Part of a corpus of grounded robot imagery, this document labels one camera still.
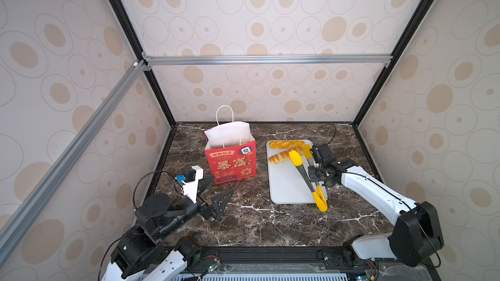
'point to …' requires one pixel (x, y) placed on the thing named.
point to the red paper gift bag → (231, 151)
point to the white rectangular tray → (288, 185)
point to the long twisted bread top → (286, 144)
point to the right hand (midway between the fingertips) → (313, 173)
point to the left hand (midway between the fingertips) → (227, 186)
